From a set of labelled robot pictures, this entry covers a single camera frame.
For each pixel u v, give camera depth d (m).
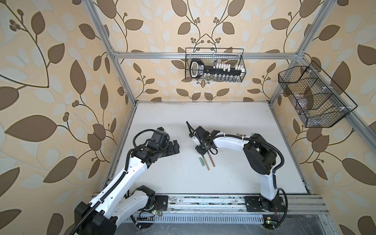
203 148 0.83
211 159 0.90
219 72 0.85
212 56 0.91
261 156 0.51
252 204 0.73
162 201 0.75
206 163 0.89
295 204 0.76
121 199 0.41
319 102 0.72
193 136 0.86
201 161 0.89
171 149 0.69
